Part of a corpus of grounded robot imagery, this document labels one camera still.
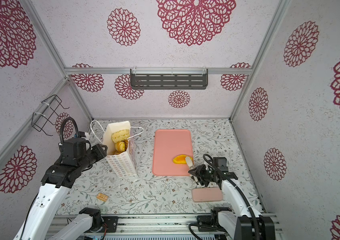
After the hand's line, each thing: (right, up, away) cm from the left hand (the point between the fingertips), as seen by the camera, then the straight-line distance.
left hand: (105, 150), depth 72 cm
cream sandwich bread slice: (+4, +7, +13) cm, 15 cm away
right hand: (+43, -13, +9) cm, 46 cm away
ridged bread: (+4, +1, +11) cm, 12 cm away
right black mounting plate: (+50, -36, +3) cm, 61 cm away
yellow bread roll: (+38, -8, +21) cm, 45 cm away
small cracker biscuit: (-5, -26, +9) cm, 28 cm away
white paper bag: (+8, -8, +5) cm, 12 cm away
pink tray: (+31, +1, +34) cm, 46 cm away
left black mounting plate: (+2, -36, +2) cm, 37 cm away
